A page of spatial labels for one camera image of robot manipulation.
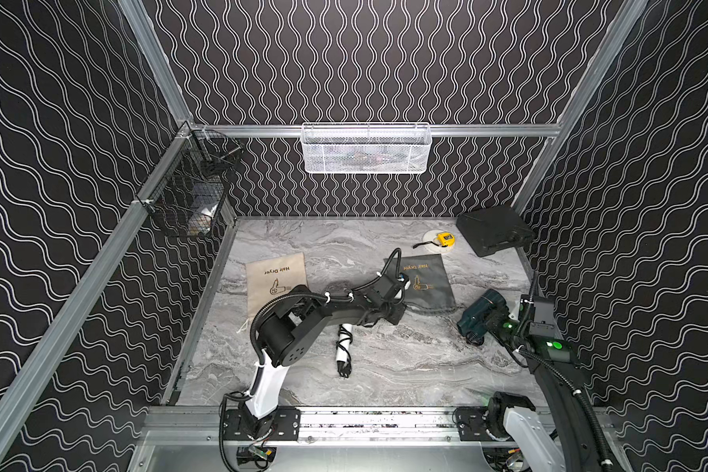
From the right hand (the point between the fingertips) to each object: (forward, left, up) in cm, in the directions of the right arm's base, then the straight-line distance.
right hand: (487, 315), depth 81 cm
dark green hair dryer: (-2, +4, -2) cm, 4 cm away
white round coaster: (+39, +8, -10) cm, 41 cm away
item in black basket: (+20, +81, +16) cm, 85 cm away
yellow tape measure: (+36, +3, -8) cm, 37 cm away
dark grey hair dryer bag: (+17, +11, -11) cm, 23 cm away
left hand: (+9, +22, -10) cm, 25 cm away
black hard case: (+44, -18, -11) cm, 48 cm away
